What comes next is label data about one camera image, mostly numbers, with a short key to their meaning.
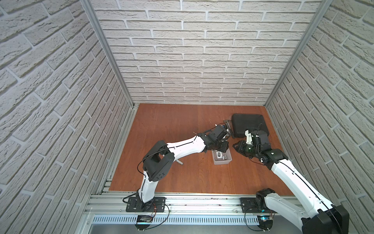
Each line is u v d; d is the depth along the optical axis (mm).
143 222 691
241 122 1063
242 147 698
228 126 793
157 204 730
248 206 731
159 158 539
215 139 656
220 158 899
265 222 699
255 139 620
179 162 874
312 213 407
